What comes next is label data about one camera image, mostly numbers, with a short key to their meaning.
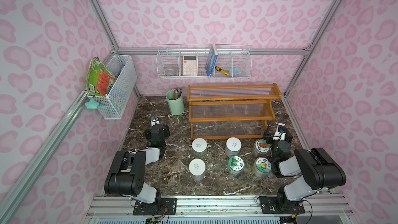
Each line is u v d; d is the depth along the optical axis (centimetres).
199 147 83
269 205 72
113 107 73
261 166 77
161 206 72
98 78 72
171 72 96
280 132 74
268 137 80
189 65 93
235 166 77
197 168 75
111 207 75
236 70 100
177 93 100
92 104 62
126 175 45
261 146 84
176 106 105
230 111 112
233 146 83
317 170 45
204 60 98
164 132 76
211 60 88
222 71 95
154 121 80
